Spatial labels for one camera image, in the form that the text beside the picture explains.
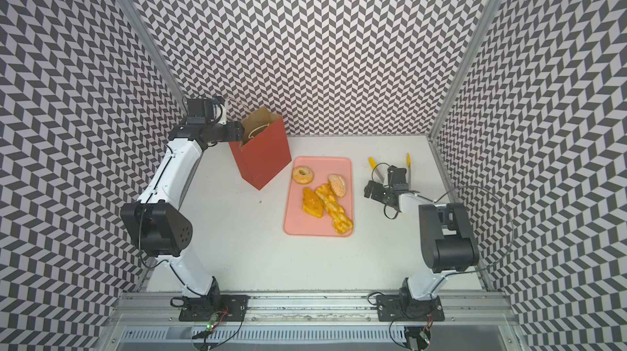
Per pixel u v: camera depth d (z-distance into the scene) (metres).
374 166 1.05
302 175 1.02
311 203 0.91
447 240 0.46
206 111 0.67
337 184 0.96
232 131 0.78
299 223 0.92
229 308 0.71
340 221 0.90
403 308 0.66
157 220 0.46
